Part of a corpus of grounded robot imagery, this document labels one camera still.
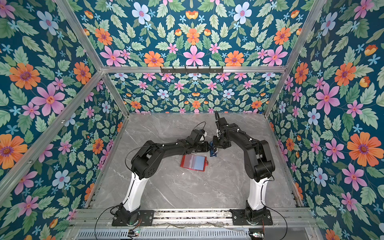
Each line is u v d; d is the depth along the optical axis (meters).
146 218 0.74
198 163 0.91
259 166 0.51
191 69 0.93
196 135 0.80
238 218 0.73
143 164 0.56
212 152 0.95
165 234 0.77
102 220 0.71
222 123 0.79
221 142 0.83
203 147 0.88
